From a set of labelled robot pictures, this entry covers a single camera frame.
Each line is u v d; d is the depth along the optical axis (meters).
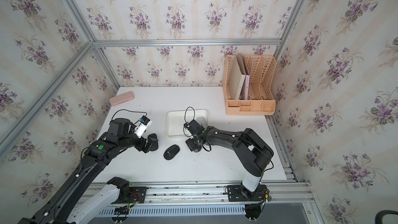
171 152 0.85
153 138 0.91
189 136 0.80
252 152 0.46
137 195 0.73
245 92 0.96
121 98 1.11
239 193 0.72
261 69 1.08
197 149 0.83
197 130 0.70
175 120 1.01
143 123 0.64
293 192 0.75
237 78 0.90
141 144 0.65
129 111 0.68
